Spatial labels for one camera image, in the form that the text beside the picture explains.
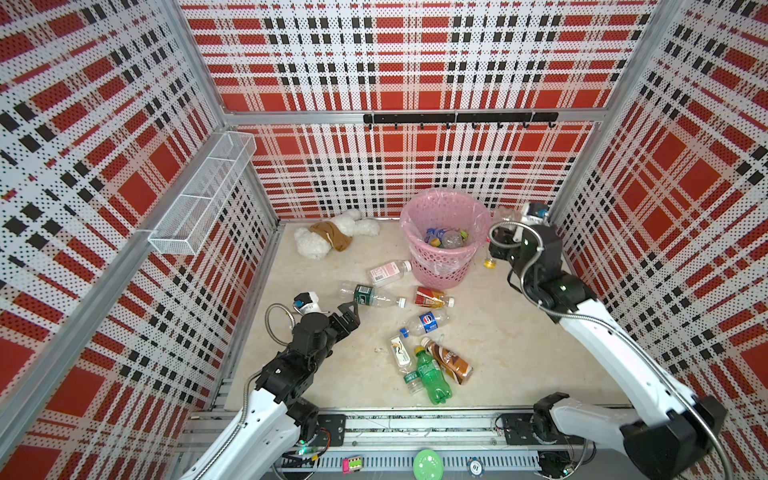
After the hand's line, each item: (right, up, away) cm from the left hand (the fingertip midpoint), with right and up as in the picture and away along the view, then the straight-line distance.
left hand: (350, 311), depth 79 cm
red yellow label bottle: (+22, +1, +14) cm, 26 cm away
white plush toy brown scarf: (-17, +19, +25) cm, 36 cm away
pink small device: (+2, -33, -12) cm, 35 cm away
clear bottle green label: (+4, +2, +14) cm, 15 cm away
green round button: (+20, -32, -13) cm, 40 cm away
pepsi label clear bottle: (+21, -6, +9) cm, 24 cm away
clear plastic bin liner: (+29, +30, +19) cm, 46 cm away
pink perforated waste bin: (+21, +8, +17) cm, 28 cm away
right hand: (+39, +23, -5) cm, 45 cm away
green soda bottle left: (+22, -17, -2) cm, 28 cm away
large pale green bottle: (+30, +20, +11) cm, 37 cm away
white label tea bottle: (+14, -14, +1) cm, 20 cm away
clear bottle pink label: (+9, +8, +22) cm, 25 cm away
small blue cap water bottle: (+25, +22, +19) cm, 38 cm away
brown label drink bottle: (+29, -15, -1) cm, 32 cm away
